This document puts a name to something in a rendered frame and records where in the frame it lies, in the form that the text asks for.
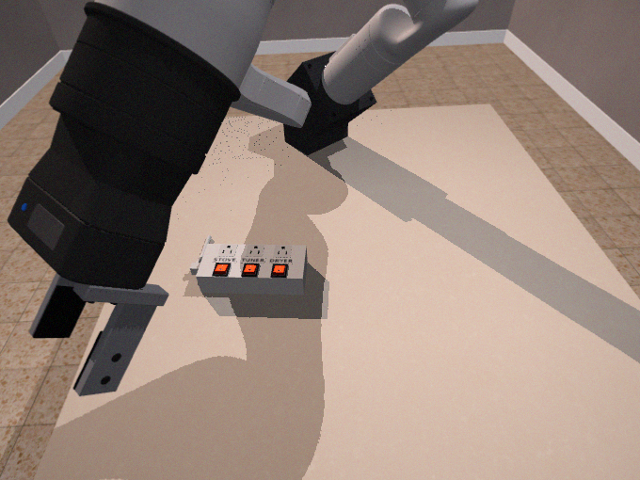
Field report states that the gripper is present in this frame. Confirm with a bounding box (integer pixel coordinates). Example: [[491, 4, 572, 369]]
[[8, 0, 312, 396]]

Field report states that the white power strip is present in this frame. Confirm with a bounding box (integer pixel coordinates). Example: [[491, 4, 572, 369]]
[[189, 235, 308, 295]]

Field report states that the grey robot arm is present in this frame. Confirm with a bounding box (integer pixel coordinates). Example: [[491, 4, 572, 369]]
[[322, 0, 478, 104]]

